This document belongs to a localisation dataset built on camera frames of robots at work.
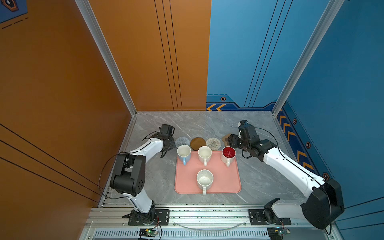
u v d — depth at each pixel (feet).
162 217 2.42
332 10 2.32
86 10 2.31
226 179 2.82
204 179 2.78
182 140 3.36
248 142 2.00
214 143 3.29
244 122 2.39
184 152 2.98
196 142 3.36
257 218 2.37
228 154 3.05
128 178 1.53
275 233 2.29
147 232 2.32
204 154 3.02
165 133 2.46
